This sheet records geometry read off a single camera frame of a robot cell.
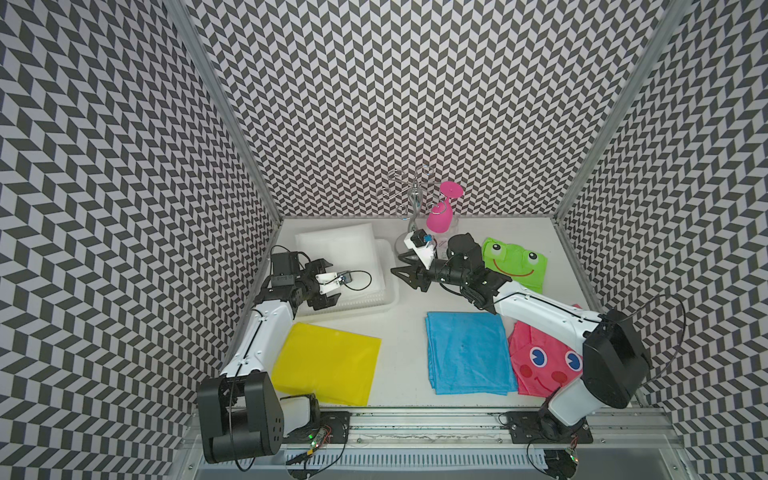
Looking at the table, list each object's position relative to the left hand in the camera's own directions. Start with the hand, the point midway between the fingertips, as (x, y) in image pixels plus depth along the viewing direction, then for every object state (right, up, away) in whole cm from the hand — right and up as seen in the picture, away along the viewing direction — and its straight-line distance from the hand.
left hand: (328, 276), depth 86 cm
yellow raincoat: (+3, -25, -3) cm, 26 cm away
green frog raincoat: (+64, +1, +16) cm, 66 cm away
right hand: (+20, +3, -9) cm, 23 cm away
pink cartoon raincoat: (+60, -23, -5) cm, 65 cm away
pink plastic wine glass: (+34, +19, +9) cm, 39 cm away
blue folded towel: (+41, -22, -2) cm, 46 cm away
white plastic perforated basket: (+16, -7, -3) cm, 18 cm away
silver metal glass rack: (+24, +24, +3) cm, 34 cm away
